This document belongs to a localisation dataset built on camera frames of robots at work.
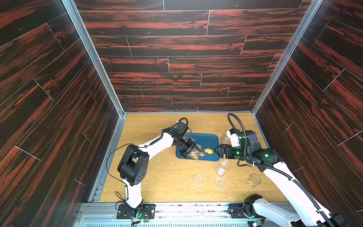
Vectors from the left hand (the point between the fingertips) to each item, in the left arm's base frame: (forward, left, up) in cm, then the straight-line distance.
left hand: (200, 153), depth 82 cm
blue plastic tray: (+17, -5, -13) cm, 22 cm away
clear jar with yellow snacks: (0, +4, +1) cm, 4 cm away
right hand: (0, -12, +7) cm, 14 cm away
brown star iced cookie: (+5, -3, -11) cm, 12 cm away
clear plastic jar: (-3, -15, -8) cm, 17 cm away
